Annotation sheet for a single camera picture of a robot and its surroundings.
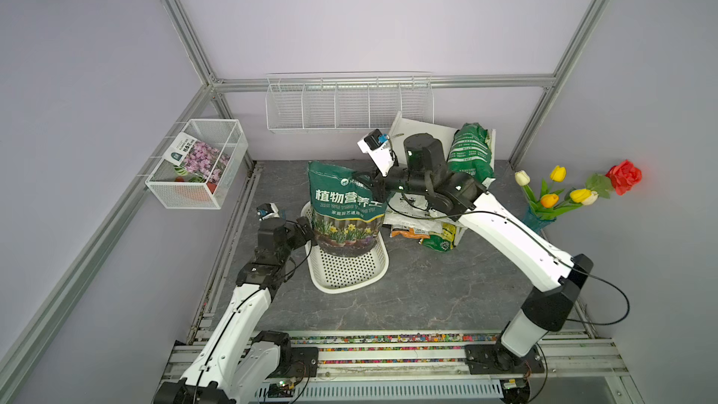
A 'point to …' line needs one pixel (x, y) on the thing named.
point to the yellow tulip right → (584, 196)
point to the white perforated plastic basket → (337, 274)
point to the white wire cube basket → (172, 186)
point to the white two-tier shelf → (441, 138)
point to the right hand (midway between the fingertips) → (355, 171)
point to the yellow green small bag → (441, 241)
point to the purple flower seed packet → (195, 155)
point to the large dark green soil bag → (347, 218)
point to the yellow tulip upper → (558, 173)
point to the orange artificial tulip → (549, 200)
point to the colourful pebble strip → (398, 349)
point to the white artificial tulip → (523, 179)
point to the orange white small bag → (409, 233)
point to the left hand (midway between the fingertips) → (296, 226)
